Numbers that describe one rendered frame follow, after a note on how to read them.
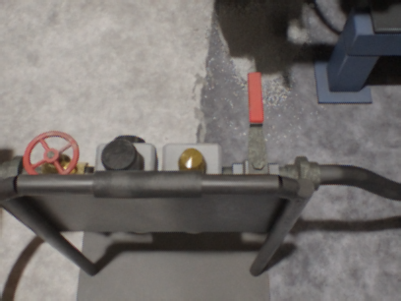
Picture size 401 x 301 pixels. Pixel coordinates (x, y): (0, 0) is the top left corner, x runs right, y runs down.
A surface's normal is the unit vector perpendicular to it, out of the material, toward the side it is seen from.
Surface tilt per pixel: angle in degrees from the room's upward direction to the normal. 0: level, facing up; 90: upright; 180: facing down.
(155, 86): 0
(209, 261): 0
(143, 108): 0
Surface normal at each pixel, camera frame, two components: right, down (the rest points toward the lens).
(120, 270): 0.00, -0.41
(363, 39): 0.00, 0.91
